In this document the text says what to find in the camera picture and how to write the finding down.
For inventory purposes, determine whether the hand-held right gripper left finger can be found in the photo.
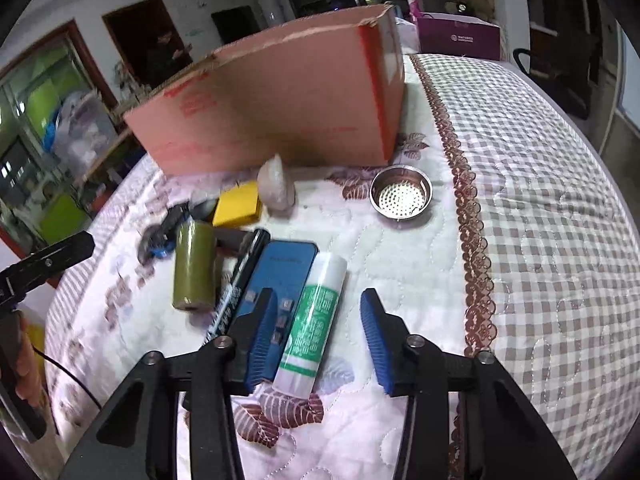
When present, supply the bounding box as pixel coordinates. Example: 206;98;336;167
59;287;280;480

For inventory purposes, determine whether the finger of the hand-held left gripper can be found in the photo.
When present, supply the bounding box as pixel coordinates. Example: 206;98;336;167
0;232;96;306

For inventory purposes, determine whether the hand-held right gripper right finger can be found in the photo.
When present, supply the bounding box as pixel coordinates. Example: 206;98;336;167
360;287;576;480

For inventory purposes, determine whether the white green glue stick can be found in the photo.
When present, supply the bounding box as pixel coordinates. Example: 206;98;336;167
272;251;348;397

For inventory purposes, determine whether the cardboard box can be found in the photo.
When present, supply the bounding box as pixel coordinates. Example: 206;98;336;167
122;2;406;177

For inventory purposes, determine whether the person's left hand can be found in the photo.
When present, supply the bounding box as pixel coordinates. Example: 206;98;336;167
12;310;46;408

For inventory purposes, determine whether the black marker pen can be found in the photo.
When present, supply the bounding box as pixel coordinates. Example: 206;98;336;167
202;228;272;346

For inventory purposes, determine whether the dark blue case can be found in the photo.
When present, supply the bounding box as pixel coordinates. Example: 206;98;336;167
220;240;319;396

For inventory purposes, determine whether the olive green roll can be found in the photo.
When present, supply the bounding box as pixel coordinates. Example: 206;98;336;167
172;221;218;312

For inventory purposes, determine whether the dark toy car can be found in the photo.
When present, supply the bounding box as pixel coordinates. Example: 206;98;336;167
137;202;193;263

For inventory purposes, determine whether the yellow sponge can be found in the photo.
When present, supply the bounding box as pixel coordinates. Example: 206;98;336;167
212;181;261;227

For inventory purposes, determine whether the clear plastic storage bag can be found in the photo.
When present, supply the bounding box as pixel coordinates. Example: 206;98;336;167
42;91;121;166

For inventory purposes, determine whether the pale pink stone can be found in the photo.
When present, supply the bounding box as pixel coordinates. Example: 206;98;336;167
257;156;297;217

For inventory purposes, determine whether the metal strainer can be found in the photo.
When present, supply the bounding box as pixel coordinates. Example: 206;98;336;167
369;165;433;223

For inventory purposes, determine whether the black television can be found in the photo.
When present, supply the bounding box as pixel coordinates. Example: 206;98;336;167
211;6;261;46

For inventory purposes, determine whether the purple box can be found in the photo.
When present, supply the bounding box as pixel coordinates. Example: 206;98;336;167
416;12;501;61

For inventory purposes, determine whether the black chair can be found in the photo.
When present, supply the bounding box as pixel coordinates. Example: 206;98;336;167
512;25;593;121

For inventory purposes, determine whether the white floor air conditioner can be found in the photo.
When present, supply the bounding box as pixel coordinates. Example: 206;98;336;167
252;0;281;28

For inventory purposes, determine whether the electric fan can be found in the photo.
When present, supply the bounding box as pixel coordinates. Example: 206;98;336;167
445;0;493;16

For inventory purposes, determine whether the black cable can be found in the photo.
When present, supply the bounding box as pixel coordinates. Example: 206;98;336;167
32;350;103;411

